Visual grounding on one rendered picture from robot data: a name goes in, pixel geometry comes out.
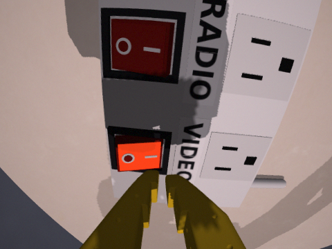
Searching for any white power strip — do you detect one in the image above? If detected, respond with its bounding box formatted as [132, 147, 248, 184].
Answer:
[98, 0, 322, 208]

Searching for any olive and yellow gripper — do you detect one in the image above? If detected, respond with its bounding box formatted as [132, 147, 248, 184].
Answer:
[80, 170, 246, 249]

